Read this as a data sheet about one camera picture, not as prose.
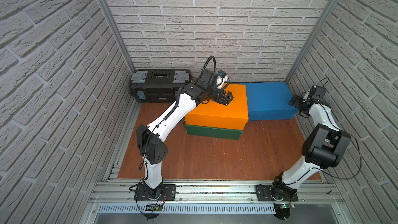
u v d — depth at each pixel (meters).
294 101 0.83
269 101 0.95
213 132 0.95
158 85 1.02
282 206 0.71
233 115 0.75
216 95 0.67
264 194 0.73
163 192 0.73
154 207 0.71
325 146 0.50
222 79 0.62
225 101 0.68
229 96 0.68
